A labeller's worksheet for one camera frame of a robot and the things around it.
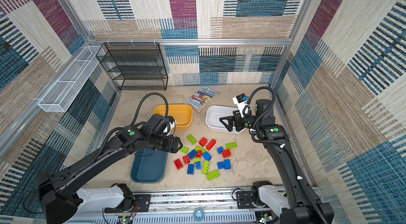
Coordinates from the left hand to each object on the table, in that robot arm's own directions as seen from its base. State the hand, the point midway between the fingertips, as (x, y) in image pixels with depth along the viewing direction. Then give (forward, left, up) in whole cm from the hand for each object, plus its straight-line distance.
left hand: (177, 144), depth 74 cm
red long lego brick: (+8, -16, -16) cm, 24 cm away
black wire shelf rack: (+56, +34, +2) cm, 66 cm away
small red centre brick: (+2, -10, -15) cm, 18 cm away
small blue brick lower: (-4, -9, -16) cm, 19 cm away
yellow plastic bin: (+32, +2, -20) cm, 38 cm away
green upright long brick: (-6, -13, -15) cm, 20 cm away
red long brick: (-3, +2, -17) cm, 17 cm away
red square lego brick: (+9, -12, -16) cm, 21 cm away
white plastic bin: (+29, -19, -16) cm, 38 cm away
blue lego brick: (+2, -6, -16) cm, 17 cm away
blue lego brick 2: (+1, -14, -17) cm, 22 cm away
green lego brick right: (+7, -27, -16) cm, 32 cm away
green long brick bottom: (-9, -16, -17) cm, 25 cm away
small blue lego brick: (+4, -21, -16) cm, 27 cm away
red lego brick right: (+3, -25, -18) cm, 30 cm away
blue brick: (-6, -5, -17) cm, 19 cm away
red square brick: (-2, -3, -14) cm, 14 cm away
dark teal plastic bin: (-4, +17, -16) cm, 23 cm away
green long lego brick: (+11, -5, -16) cm, 20 cm away
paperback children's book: (+38, -10, -13) cm, 42 cm away
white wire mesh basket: (+18, +52, +16) cm, 57 cm away
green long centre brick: (+5, -8, -16) cm, 19 cm away
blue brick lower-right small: (-5, -21, -16) cm, 26 cm away
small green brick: (-2, -9, -15) cm, 17 cm away
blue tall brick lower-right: (-4, -24, -16) cm, 29 cm away
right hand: (+9, -25, +7) cm, 27 cm away
